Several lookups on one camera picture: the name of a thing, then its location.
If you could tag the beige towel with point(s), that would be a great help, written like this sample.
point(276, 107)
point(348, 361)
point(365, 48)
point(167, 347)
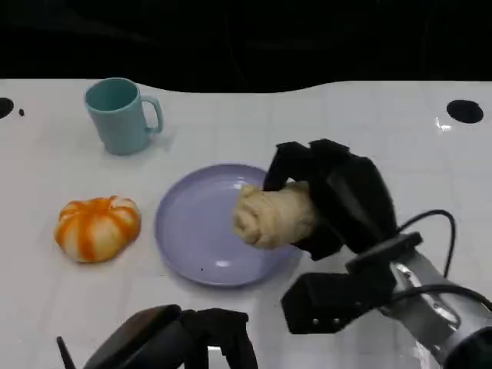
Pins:
point(269, 215)

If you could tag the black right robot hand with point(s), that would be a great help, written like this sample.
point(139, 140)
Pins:
point(353, 200)

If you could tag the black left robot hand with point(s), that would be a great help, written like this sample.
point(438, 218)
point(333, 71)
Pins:
point(161, 338)

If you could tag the pale green mug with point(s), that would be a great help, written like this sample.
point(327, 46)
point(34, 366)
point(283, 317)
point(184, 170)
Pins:
point(121, 125)

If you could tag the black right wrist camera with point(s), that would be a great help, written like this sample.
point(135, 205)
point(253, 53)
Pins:
point(326, 300)

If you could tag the orange and white bread roll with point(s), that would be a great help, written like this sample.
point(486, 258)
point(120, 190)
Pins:
point(96, 230)

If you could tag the lilac plate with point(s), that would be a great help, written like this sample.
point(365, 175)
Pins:
point(192, 230)

